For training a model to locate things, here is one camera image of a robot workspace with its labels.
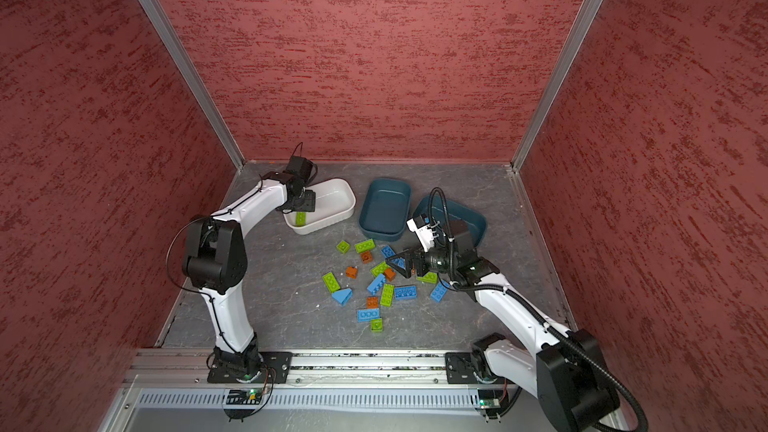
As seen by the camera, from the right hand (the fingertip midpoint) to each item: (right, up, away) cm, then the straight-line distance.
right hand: (394, 262), depth 78 cm
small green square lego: (-17, +1, +17) cm, 24 cm away
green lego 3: (+11, -8, +12) cm, 18 cm away
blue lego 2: (-5, -9, +9) cm, 14 cm away
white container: (-22, +16, +29) cm, 39 cm away
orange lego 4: (-6, -13, +6) cm, 16 cm away
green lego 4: (-19, -9, +11) cm, 24 cm away
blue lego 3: (+13, -11, +8) cm, 19 cm away
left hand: (-32, +14, +19) cm, 39 cm away
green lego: (-10, +1, +19) cm, 22 cm away
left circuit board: (-37, -31, -7) cm, 49 cm away
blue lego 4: (+3, -11, +8) cm, 14 cm away
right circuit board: (+23, -31, -7) cm, 40 cm away
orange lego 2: (-13, -6, +12) cm, 19 cm away
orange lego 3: (-1, -6, +11) cm, 13 cm away
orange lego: (-9, -2, +17) cm, 19 cm away
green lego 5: (-2, -11, +8) cm, 14 cm away
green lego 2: (-5, -6, +14) cm, 16 cm away
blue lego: (-2, -1, +17) cm, 17 cm away
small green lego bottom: (-5, -19, +4) cm, 20 cm away
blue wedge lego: (-15, -11, +6) cm, 20 cm away
